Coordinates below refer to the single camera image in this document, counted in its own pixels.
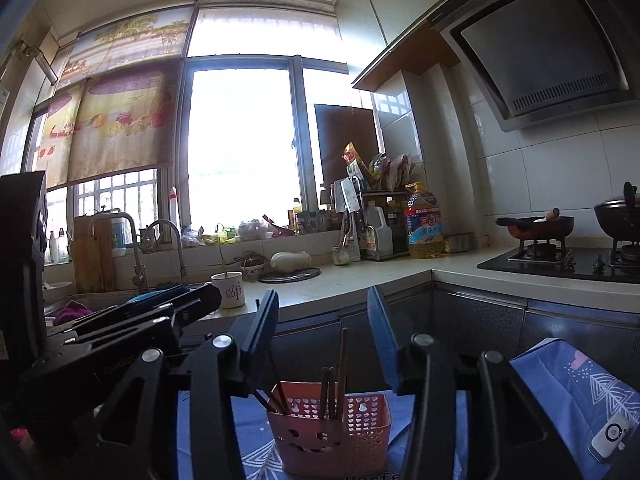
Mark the kitchen window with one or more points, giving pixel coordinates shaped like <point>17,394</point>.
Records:
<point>240,150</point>

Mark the curved steel faucet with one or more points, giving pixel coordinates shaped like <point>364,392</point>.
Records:
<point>180,255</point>

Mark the pink plastic utensil holder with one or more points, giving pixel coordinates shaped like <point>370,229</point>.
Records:
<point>350,435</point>

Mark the person's left forearm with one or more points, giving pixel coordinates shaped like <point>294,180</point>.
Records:
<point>21,439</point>

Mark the narrow fruit print blind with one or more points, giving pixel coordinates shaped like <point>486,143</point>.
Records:
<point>57,140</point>

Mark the black gas stove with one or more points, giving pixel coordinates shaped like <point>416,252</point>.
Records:
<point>550,265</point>

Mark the white square gadget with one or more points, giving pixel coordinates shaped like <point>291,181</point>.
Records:
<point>612,435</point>

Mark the black wok with lid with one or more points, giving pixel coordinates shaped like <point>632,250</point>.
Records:
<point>620,217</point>

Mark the steel wall pipe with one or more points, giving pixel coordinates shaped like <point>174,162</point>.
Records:
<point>42,62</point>

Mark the white plastic jug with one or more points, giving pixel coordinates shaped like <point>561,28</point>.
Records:
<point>375,230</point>

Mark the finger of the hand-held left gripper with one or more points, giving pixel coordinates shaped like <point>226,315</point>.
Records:
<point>160,294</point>
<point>184,316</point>

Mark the wide fruit print blind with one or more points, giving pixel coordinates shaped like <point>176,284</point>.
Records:
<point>125,130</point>

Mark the white enamel mug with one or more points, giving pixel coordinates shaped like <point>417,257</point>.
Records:
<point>229,292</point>

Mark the white tub blue label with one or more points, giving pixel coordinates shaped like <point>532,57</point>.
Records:
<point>119,235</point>

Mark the brown cardboard sheet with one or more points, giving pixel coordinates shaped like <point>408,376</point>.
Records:
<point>345,130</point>

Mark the magenta cloth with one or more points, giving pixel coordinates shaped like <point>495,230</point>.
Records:
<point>70,314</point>

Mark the knife rack with cleavers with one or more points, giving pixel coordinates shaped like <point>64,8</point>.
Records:
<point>347,195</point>

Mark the pile of snack packets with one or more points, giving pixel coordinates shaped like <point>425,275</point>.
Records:
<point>385,167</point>

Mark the red frying pan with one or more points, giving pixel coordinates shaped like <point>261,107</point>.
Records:
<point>540,227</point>

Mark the white lumpy bundle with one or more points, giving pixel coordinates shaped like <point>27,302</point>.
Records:
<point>290,261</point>

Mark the steel range hood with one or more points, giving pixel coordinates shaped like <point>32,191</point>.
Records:
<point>545,50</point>

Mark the purple vegetable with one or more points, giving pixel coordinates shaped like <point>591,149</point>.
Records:
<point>282,231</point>

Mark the blue printed tablecloth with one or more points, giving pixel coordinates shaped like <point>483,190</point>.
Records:
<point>560,400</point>

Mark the bag of garlic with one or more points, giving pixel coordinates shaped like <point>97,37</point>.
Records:
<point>252,230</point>

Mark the crumpled clear plastic bag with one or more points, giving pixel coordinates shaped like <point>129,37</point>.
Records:
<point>192,237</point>

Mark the palm print window blind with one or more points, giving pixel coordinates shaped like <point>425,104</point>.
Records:
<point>130,45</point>

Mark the row of seasoning jars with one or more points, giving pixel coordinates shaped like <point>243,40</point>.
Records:
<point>310,220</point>

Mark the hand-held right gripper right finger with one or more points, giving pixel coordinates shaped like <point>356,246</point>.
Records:
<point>385,340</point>

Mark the yellow cooking oil bottle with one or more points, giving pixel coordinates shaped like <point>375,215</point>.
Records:
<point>424,230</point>

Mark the angular steel faucet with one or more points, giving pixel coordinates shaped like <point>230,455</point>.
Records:
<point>136,260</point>

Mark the bunch of wooden chopsticks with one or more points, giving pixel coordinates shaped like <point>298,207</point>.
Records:
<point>342,360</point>

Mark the white wall cabinet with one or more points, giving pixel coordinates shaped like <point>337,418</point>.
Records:
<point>400,60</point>

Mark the small patterned bowl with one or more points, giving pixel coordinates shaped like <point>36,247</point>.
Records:
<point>252,267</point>

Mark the dark round mat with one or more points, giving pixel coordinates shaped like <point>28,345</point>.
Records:
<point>305,276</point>

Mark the tall white bottle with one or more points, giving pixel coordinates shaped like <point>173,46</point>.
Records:
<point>175,210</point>

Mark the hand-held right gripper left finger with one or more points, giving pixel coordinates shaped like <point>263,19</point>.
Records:
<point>261,327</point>

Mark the wooden cutting board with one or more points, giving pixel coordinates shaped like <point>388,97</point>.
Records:
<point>92,260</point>

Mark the kitchen counter with cabinets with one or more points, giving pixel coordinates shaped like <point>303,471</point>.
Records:
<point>475,320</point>

